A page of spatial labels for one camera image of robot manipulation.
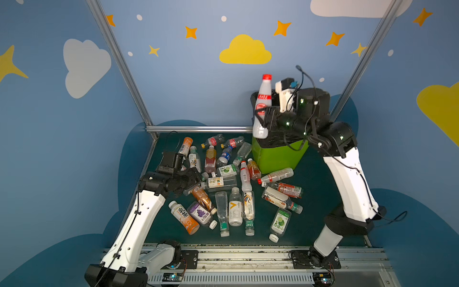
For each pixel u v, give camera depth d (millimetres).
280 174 969
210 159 1019
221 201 861
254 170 984
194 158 1013
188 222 799
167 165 538
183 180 617
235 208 836
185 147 1100
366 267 748
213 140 1123
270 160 981
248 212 820
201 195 882
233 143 1116
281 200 861
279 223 817
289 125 478
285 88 483
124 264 372
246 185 929
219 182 931
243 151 1083
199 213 840
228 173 988
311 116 405
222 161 1046
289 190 905
